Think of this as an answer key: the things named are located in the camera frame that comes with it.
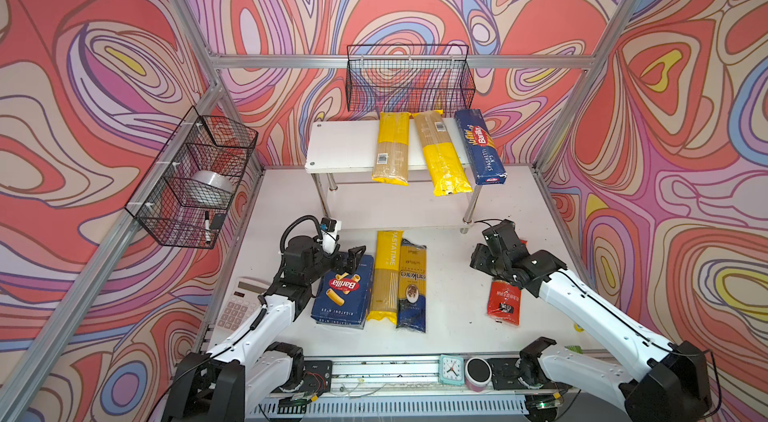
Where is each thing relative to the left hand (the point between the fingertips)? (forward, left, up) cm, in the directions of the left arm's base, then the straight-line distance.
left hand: (353, 241), depth 83 cm
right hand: (-6, -37, -4) cm, 37 cm away
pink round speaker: (-31, -31, -8) cm, 45 cm away
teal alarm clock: (-30, -25, -12) cm, 41 cm away
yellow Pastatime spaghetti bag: (-7, -9, -11) cm, 15 cm away
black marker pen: (-3, +35, +12) cm, 37 cm away
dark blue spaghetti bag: (-15, -16, -11) cm, 25 cm away
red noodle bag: (-13, -43, -12) cm, 46 cm away
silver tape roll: (+3, +33, +19) cm, 38 cm away
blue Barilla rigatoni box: (-14, +3, -7) cm, 16 cm away
